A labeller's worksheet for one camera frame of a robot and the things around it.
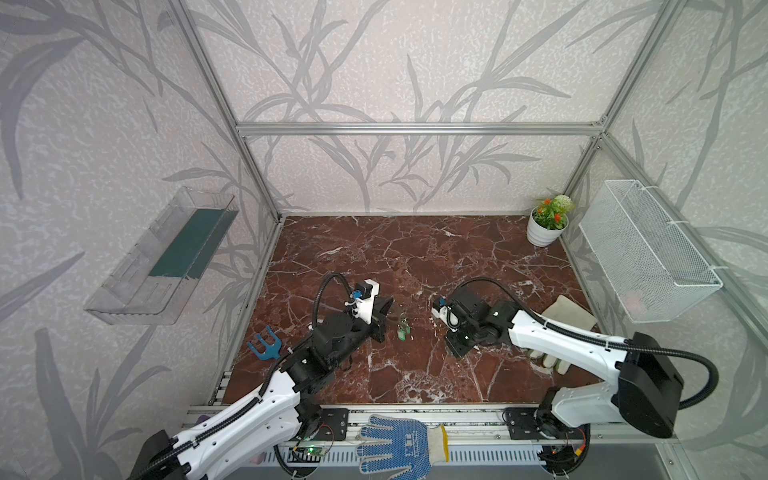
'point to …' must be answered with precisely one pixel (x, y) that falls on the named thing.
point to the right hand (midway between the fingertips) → (447, 334)
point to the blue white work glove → (414, 447)
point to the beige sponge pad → (564, 311)
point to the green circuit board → (315, 451)
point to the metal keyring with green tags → (403, 327)
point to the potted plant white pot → (548, 220)
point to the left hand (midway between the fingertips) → (396, 294)
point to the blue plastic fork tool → (270, 351)
